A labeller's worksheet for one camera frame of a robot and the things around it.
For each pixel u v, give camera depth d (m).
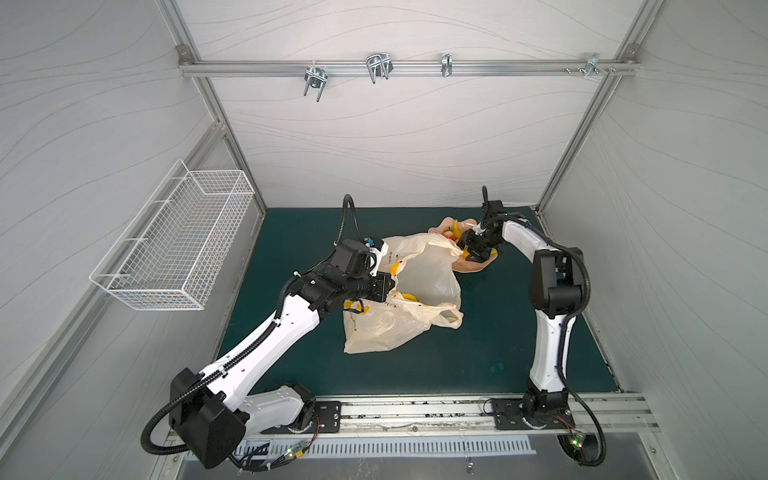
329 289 0.53
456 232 1.07
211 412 0.37
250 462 0.68
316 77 0.79
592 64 0.76
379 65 0.77
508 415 0.73
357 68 0.75
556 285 0.58
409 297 0.93
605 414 0.75
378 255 0.68
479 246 0.90
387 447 0.70
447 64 0.78
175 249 0.69
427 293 0.91
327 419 0.74
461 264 1.04
